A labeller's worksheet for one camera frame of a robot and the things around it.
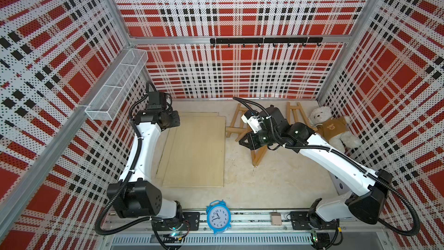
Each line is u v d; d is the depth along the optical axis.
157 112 0.54
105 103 0.91
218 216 0.73
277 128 0.53
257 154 0.88
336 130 0.95
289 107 1.15
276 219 0.75
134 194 0.41
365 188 0.40
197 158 0.93
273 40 0.88
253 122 0.64
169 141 1.02
